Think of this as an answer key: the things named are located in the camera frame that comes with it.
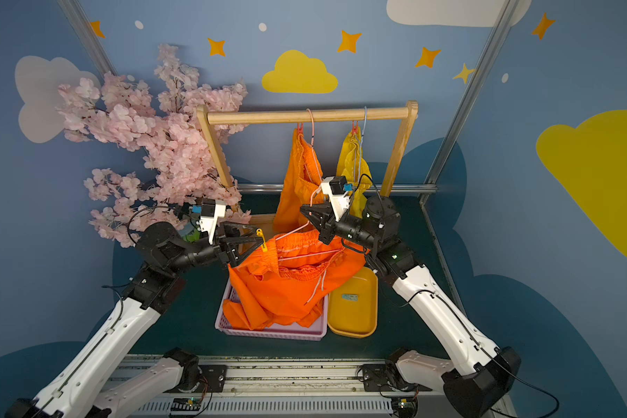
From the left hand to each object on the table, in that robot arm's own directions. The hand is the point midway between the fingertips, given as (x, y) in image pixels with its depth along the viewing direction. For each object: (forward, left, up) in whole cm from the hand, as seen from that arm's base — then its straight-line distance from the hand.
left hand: (260, 230), depth 60 cm
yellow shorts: (+34, -25, -8) cm, 43 cm away
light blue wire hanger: (+46, -29, -6) cm, 54 cm away
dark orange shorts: (-4, -6, -17) cm, 19 cm away
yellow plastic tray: (-3, -26, -40) cm, 48 cm away
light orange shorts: (+25, -8, -9) cm, 27 cm away
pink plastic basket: (-11, -13, -40) cm, 44 cm away
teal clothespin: (+1, -26, -39) cm, 47 cm away
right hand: (+6, -11, +3) cm, 13 cm away
